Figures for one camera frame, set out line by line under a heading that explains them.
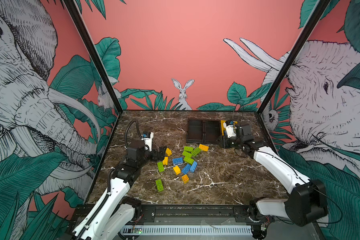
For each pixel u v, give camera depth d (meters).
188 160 0.93
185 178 0.84
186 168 0.89
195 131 1.11
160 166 0.90
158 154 0.70
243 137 0.64
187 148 0.98
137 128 0.63
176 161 0.92
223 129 0.78
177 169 0.87
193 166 0.88
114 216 0.56
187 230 0.70
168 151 0.95
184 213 0.75
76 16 0.72
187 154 0.95
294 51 0.84
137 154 0.56
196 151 0.97
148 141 0.69
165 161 0.90
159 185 0.82
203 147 0.98
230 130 0.76
